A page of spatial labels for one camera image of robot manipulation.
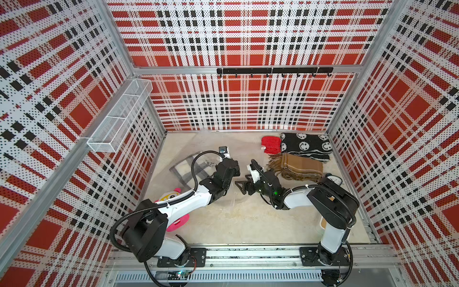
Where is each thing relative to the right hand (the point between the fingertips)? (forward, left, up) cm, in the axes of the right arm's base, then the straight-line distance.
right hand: (242, 179), depth 89 cm
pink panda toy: (-20, +28, -3) cm, 35 cm away
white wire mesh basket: (+18, +69, +14) cm, 73 cm away
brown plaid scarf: (+9, -29, -4) cm, 31 cm away
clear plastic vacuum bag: (+22, 0, -1) cm, 23 cm away
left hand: (+6, +3, +10) cm, 12 cm away
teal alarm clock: (+2, -49, -4) cm, 49 cm away
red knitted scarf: (+28, -19, -5) cm, 34 cm away
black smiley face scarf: (+24, -45, -3) cm, 51 cm away
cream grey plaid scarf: (+8, +26, -2) cm, 27 cm away
